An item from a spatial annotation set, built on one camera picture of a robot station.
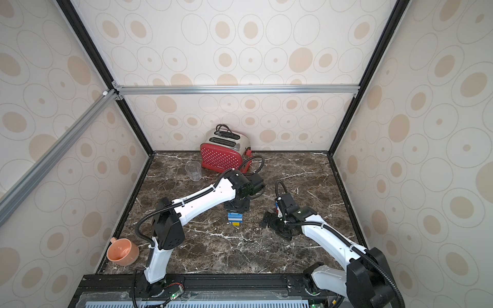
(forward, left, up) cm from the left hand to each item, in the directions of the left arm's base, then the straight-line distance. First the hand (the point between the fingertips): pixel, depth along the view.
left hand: (244, 212), depth 81 cm
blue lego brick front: (+1, +5, -10) cm, 11 cm away
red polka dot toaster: (+32, +12, +5) cm, 34 cm away
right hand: (-4, -12, -6) cm, 14 cm away
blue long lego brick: (0, +4, -3) cm, 5 cm away
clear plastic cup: (+31, +30, -10) cm, 45 cm away
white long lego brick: (-1, +4, -6) cm, 7 cm away
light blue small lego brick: (-4, +4, +6) cm, 8 cm away
